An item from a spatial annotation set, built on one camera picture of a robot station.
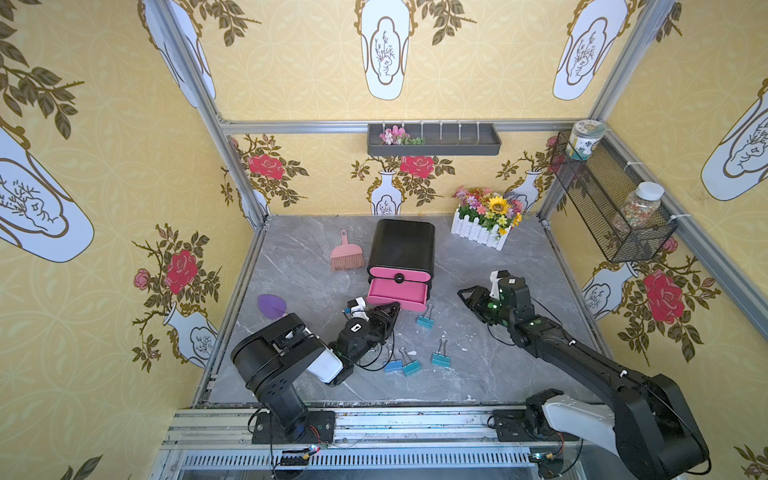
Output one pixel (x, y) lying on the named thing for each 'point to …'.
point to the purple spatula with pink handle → (272, 306)
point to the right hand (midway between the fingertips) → (465, 291)
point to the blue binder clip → (393, 366)
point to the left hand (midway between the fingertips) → (393, 303)
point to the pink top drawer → (399, 275)
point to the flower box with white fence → (485, 217)
